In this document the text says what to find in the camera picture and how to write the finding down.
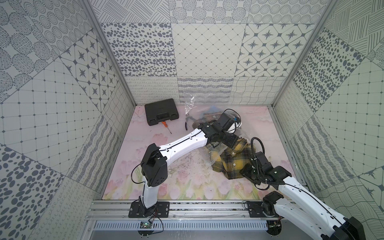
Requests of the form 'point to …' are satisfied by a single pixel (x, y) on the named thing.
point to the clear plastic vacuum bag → (193, 110)
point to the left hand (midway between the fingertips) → (243, 144)
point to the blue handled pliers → (190, 117)
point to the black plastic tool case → (161, 111)
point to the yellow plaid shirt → (230, 161)
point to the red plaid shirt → (206, 117)
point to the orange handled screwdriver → (166, 125)
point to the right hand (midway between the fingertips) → (243, 174)
